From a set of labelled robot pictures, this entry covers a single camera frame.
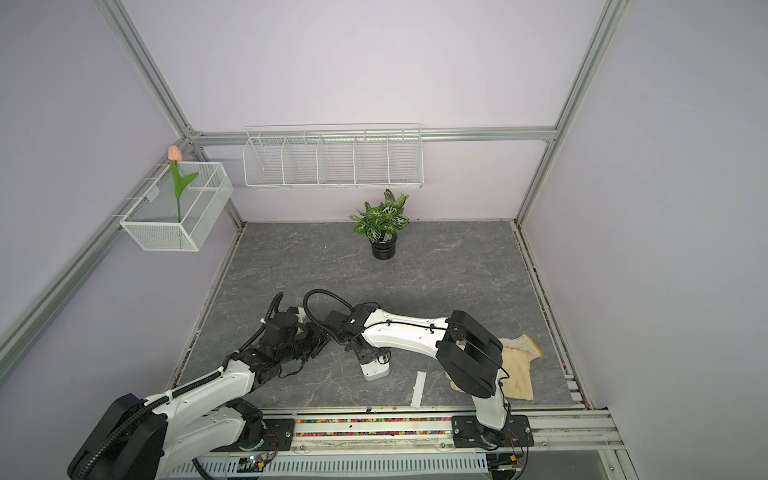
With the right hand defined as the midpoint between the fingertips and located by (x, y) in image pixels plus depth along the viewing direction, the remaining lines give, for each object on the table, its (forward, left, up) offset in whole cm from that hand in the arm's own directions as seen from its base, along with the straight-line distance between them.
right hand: (377, 345), depth 84 cm
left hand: (+3, +11, +2) cm, 12 cm away
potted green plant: (+30, -1, +19) cm, 35 cm away
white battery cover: (-11, -12, -4) cm, 16 cm away
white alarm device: (-7, +1, +1) cm, 7 cm away
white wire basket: (+20, +54, +31) cm, 65 cm away
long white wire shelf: (+54, +13, +26) cm, 62 cm away
